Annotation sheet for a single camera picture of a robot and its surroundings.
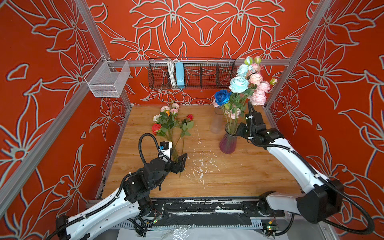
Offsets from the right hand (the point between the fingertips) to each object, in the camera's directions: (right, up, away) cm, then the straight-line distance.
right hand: (235, 128), depth 81 cm
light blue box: (-32, +31, +10) cm, 46 cm away
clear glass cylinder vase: (-8, +5, +14) cm, 17 cm away
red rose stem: (-28, -1, +20) cm, 35 cm away
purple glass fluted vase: (-2, -9, +7) cm, 11 cm away
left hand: (-30, -11, -11) cm, 34 cm away
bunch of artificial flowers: (-43, +3, +25) cm, 50 cm away
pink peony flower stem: (-5, +7, -8) cm, 11 cm away
